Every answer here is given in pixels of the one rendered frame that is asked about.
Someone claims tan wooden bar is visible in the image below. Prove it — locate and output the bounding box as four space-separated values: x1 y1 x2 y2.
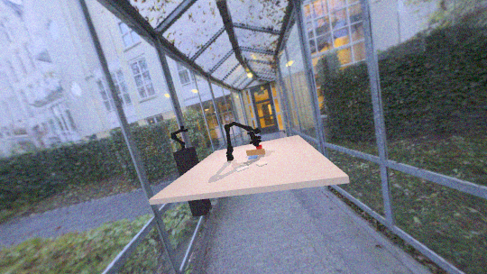
246 149 265 156

